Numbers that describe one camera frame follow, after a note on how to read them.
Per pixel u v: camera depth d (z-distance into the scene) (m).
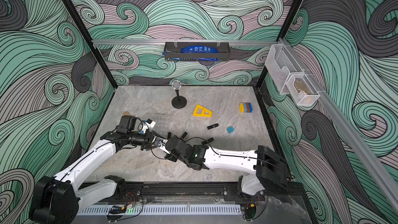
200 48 0.92
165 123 0.96
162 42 0.93
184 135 0.93
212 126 0.97
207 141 0.90
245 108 1.04
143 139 0.69
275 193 0.74
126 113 1.03
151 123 0.76
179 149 0.53
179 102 1.10
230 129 0.95
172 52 0.92
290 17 0.83
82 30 0.87
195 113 1.03
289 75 0.71
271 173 0.41
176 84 0.83
